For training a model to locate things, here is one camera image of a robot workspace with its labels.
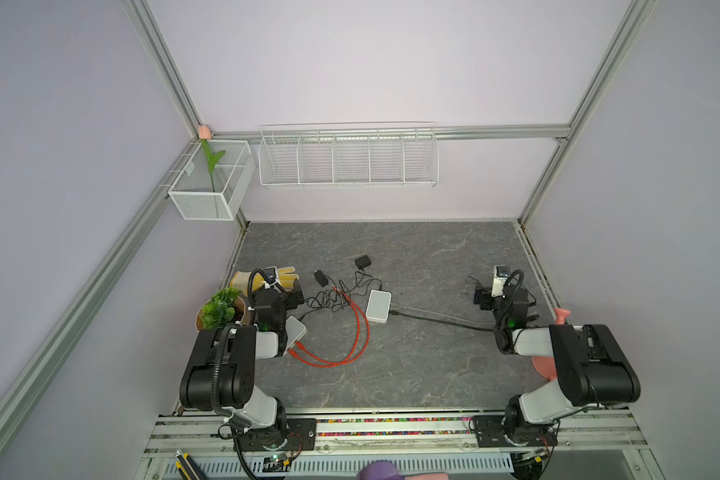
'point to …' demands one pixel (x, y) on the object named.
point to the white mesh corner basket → (214, 179)
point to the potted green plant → (225, 307)
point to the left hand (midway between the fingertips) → (284, 283)
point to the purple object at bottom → (380, 470)
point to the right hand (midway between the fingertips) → (496, 284)
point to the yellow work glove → (240, 279)
